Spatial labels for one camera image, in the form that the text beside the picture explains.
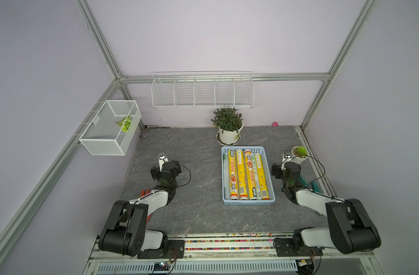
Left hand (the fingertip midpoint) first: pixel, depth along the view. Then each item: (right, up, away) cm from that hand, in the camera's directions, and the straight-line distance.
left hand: (165, 163), depth 90 cm
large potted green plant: (+35, +23, +9) cm, 43 cm away
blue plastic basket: (+51, +7, +12) cm, 53 cm away
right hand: (+64, 0, +2) cm, 64 cm away
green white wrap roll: (+49, -2, +6) cm, 49 cm away
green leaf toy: (-17, +21, -7) cm, 28 cm away
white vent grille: (+46, -41, -19) cm, 64 cm away
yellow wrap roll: (+40, -11, -5) cm, 42 cm away
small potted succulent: (+74, +5, +6) cm, 75 cm away
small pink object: (+71, +25, +34) cm, 82 cm away
